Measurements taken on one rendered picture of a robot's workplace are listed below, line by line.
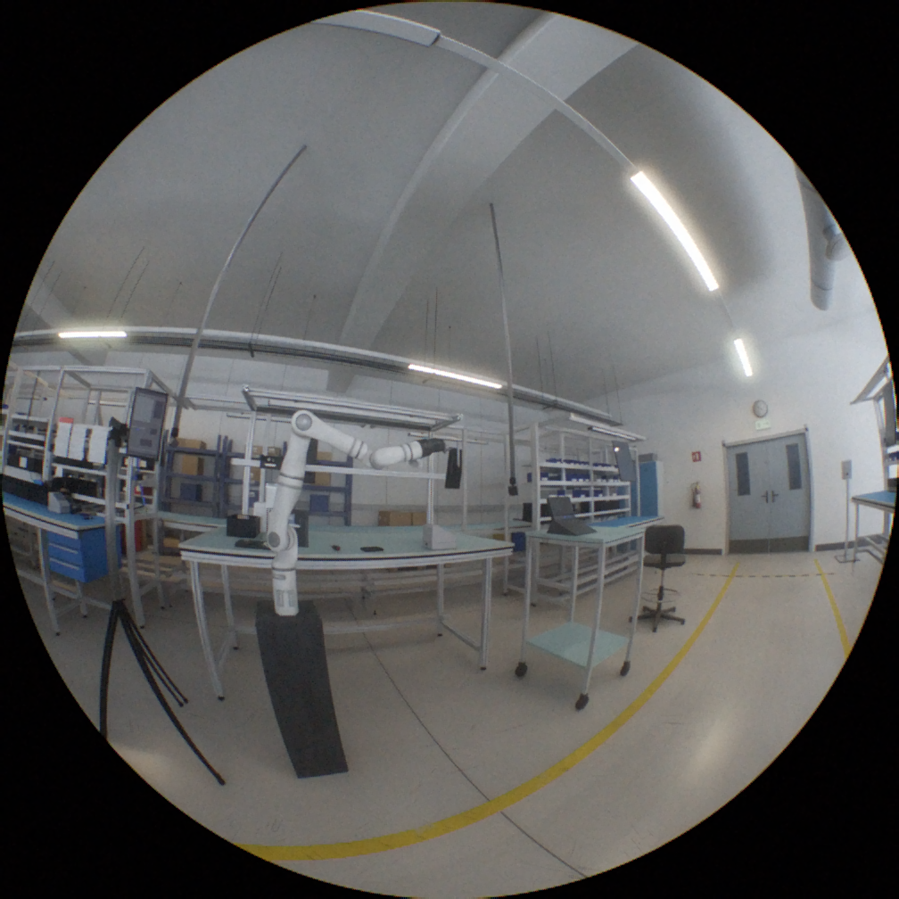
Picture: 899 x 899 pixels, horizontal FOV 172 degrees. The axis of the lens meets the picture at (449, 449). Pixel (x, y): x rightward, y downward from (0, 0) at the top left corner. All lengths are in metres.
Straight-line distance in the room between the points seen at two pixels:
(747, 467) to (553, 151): 5.79
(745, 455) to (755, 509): 1.03
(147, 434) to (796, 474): 8.30
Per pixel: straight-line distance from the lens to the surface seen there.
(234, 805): 1.61
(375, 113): 2.64
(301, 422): 1.06
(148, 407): 2.61
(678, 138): 3.07
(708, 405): 6.74
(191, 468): 5.75
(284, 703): 1.30
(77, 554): 2.54
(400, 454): 1.13
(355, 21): 1.74
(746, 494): 6.53
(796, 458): 6.54
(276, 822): 1.53
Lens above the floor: 1.30
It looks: 9 degrees up
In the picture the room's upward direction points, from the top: 1 degrees clockwise
